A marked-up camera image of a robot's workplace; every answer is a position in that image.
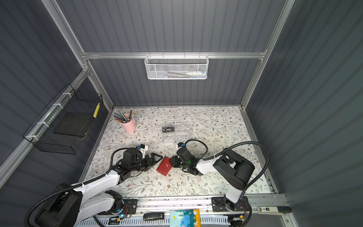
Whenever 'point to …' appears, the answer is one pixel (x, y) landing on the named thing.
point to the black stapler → (151, 216)
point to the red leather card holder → (165, 166)
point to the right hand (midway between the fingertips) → (171, 160)
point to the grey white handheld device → (273, 210)
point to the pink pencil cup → (130, 126)
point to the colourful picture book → (185, 218)
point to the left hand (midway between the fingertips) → (160, 162)
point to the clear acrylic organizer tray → (176, 133)
